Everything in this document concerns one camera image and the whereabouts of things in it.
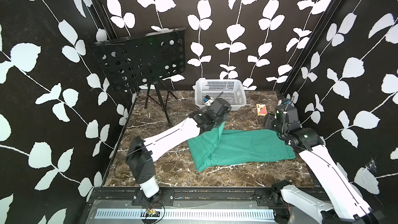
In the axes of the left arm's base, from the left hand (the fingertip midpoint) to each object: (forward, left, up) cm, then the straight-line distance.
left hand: (229, 110), depth 77 cm
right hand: (-4, -18, +1) cm, 19 cm away
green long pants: (-13, +6, -15) cm, 20 cm away
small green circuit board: (-39, +39, -27) cm, 61 cm away
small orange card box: (+16, -28, -22) cm, 39 cm away
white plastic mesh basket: (+37, -10, -24) cm, 45 cm away
